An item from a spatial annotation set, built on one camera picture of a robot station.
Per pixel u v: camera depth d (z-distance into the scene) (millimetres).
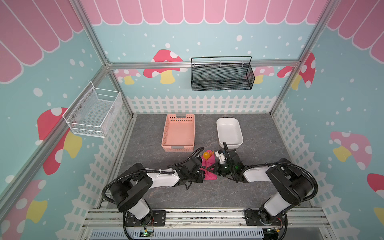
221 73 943
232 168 730
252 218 741
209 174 868
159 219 747
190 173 699
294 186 454
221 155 847
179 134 1090
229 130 1101
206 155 966
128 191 444
